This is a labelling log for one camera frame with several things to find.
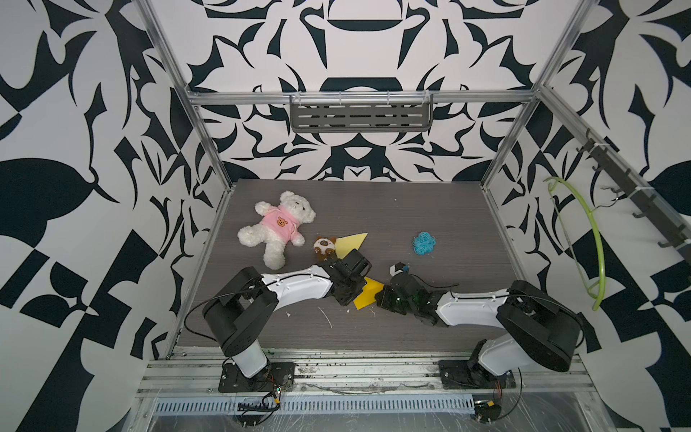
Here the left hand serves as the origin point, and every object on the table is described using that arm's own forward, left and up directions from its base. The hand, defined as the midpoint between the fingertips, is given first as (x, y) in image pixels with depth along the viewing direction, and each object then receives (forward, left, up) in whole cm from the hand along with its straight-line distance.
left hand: (365, 283), depth 88 cm
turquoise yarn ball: (+15, -23, -1) cm, 27 cm away
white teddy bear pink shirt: (+21, +29, +5) cm, 36 cm away
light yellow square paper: (+16, +6, -2) cm, 17 cm away
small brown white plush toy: (+14, +13, 0) cm, 20 cm away
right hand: (-2, -2, -2) cm, 4 cm away
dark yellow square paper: (-3, -1, -1) cm, 4 cm away
